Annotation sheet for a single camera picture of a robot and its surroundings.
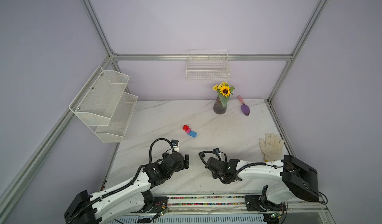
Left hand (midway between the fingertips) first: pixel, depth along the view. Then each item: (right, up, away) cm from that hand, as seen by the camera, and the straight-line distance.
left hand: (180, 156), depth 81 cm
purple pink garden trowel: (+47, +29, +33) cm, 64 cm away
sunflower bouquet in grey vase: (+27, +39, +13) cm, 49 cm away
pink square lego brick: (+4, +13, +17) cm, 21 cm away
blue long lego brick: (+7, +10, +17) cm, 21 cm away
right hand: (+22, -9, +5) cm, 24 cm away
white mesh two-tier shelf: (-44, +28, +5) cm, 53 cm away
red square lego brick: (+2, +15, +17) cm, 22 cm away
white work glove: (+58, +2, +12) cm, 59 cm away
